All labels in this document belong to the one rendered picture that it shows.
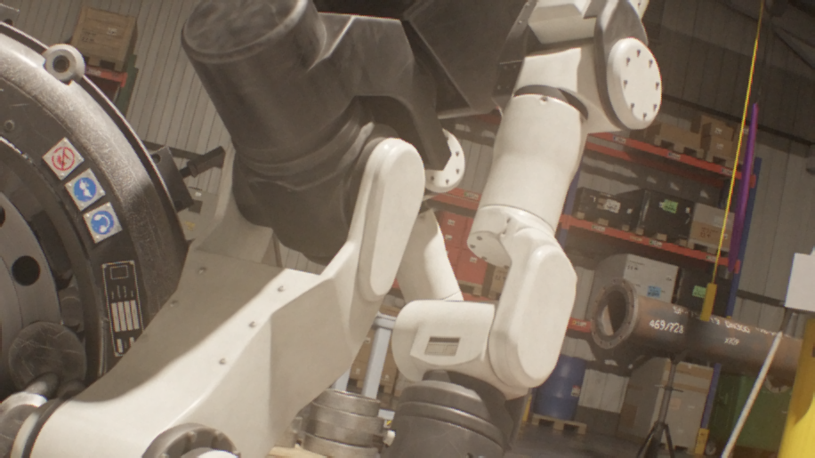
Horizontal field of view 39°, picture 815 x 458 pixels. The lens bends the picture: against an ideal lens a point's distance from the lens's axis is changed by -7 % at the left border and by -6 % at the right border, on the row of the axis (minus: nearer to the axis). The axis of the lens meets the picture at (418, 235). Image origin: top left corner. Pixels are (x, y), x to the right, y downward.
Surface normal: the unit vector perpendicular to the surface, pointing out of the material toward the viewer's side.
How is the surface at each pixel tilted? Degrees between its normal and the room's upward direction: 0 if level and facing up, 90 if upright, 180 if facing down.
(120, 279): 90
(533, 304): 82
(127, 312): 90
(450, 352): 74
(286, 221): 151
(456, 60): 111
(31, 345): 90
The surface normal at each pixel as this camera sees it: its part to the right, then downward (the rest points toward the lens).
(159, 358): -0.19, -0.77
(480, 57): 0.40, 0.39
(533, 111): -0.29, -0.47
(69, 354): 0.31, -0.01
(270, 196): -0.41, 0.76
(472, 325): -0.59, -0.48
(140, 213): 0.54, -0.12
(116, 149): 0.64, -0.31
